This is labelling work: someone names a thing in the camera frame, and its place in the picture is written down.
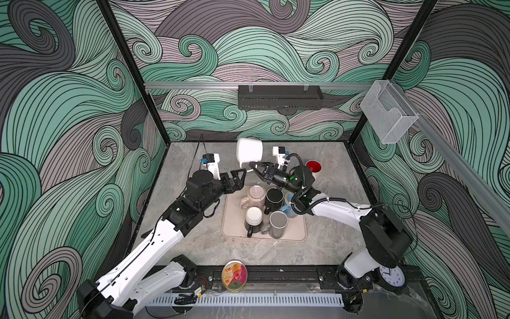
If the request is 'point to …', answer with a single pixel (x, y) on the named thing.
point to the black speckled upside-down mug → (274, 200)
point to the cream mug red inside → (315, 167)
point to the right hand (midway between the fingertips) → (247, 168)
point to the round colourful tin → (234, 275)
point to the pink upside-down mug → (256, 197)
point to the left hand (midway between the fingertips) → (238, 170)
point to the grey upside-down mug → (278, 222)
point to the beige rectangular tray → (233, 221)
